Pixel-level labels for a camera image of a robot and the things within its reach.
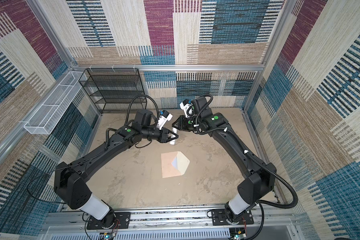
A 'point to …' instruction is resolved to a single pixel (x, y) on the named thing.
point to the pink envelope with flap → (168, 169)
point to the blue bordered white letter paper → (174, 162)
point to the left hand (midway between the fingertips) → (177, 134)
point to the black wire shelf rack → (115, 90)
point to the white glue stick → (173, 141)
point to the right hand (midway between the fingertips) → (174, 127)
